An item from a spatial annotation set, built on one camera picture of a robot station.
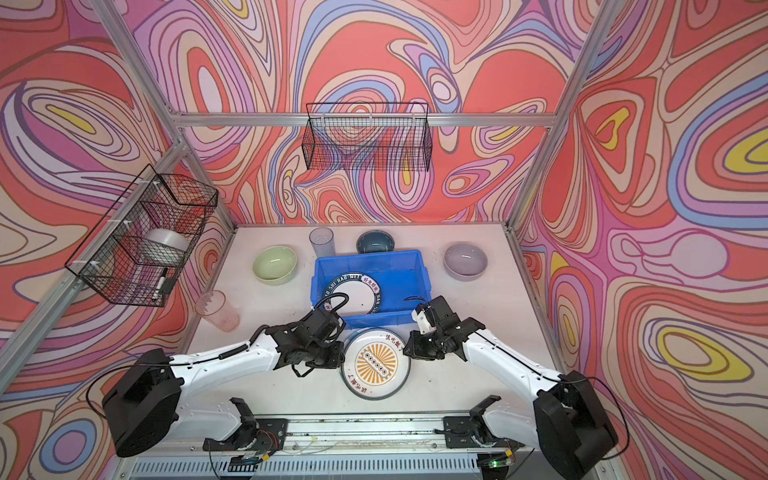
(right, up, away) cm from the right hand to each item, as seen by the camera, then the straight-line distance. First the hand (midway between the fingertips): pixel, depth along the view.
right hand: (409, 358), depth 82 cm
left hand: (-16, -1, +1) cm, 16 cm away
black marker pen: (-63, +22, -8) cm, 67 cm away
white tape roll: (-59, +31, -12) cm, 68 cm away
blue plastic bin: (0, +20, +20) cm, 29 cm away
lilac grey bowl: (+22, +26, +25) cm, 43 cm away
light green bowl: (-46, +25, +23) cm, 57 cm away
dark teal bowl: (-11, +34, +30) cm, 46 cm away
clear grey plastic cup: (-27, +33, +14) cm, 45 cm away
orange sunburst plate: (-9, -3, +1) cm, 10 cm away
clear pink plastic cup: (-64, +11, +16) cm, 67 cm away
